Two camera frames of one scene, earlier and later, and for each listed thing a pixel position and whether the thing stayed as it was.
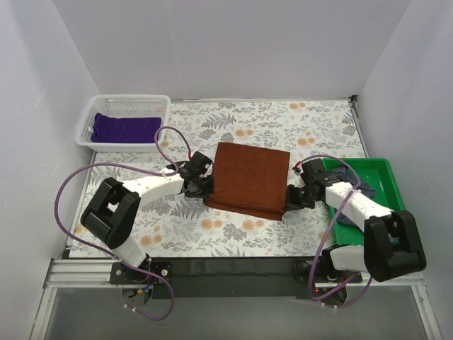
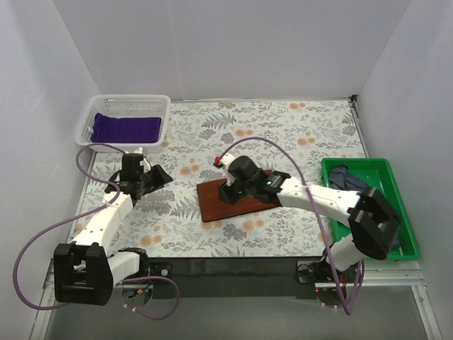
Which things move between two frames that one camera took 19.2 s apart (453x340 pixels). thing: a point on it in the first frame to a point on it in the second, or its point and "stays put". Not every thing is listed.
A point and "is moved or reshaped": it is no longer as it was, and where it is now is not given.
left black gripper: (204, 184) to (156, 178)
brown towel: (250, 180) is moved or reshaped
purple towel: (124, 129) stays put
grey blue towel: (347, 176) stays put
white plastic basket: (127, 105) stays put
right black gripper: (294, 197) to (226, 191)
